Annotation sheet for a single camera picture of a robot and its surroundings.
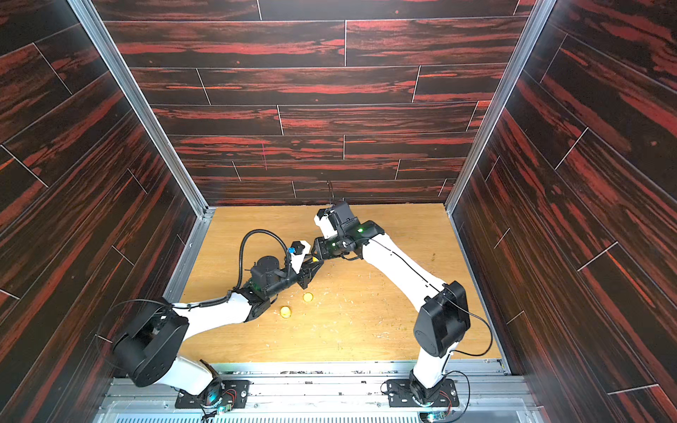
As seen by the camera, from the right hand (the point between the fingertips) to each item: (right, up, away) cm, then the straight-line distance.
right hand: (321, 248), depth 83 cm
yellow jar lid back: (-6, -18, +10) cm, 22 cm away
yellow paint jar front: (-2, -3, -5) cm, 6 cm away
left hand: (0, -4, -1) cm, 4 cm away
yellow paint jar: (-12, -22, +5) cm, 25 cm away
